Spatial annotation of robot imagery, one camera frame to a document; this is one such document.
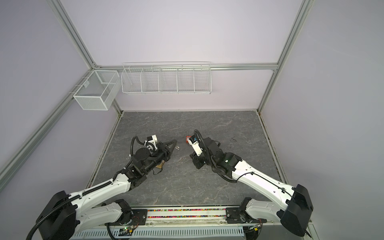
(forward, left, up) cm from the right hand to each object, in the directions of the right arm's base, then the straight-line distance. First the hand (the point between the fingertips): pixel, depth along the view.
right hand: (193, 155), depth 75 cm
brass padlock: (-8, +14, +5) cm, 17 cm away
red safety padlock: (+22, +5, -17) cm, 28 cm away
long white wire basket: (+51, +19, +12) cm, 56 cm away
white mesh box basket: (+44, +64, +8) cm, 78 cm away
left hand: (+3, +7, +6) cm, 10 cm away
